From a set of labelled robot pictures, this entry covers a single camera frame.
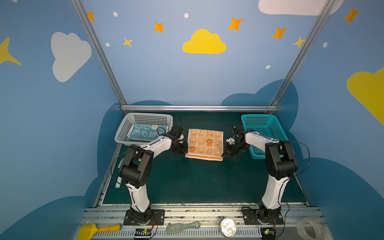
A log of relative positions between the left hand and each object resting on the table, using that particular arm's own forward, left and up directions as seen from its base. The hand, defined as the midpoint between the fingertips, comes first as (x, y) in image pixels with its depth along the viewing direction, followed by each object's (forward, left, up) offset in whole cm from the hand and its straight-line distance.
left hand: (187, 150), depth 95 cm
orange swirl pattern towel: (+7, -12, -3) cm, 15 cm away
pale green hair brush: (-42, +4, -2) cm, 42 cm away
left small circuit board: (-43, +21, -7) cm, 48 cm away
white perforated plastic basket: (+8, +44, +2) cm, 45 cm away
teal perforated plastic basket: (+24, -58, -1) cm, 63 cm away
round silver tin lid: (-42, -20, +1) cm, 46 cm away
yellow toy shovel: (-44, +46, -3) cm, 63 cm away
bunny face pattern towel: (+15, +29, -1) cm, 33 cm away
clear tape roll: (-41, -61, -4) cm, 74 cm away
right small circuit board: (-43, -42, -7) cm, 61 cm away
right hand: (-2, -24, -1) cm, 24 cm away
